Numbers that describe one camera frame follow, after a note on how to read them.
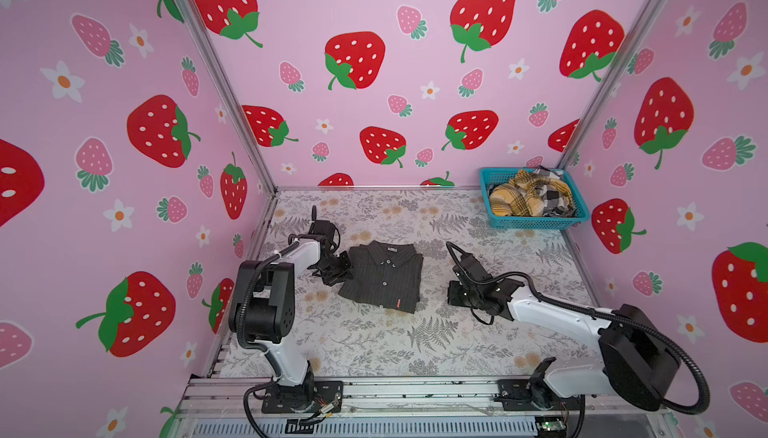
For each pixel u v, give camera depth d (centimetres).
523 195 107
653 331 55
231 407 73
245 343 45
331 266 81
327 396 74
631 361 41
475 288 66
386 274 93
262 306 48
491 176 115
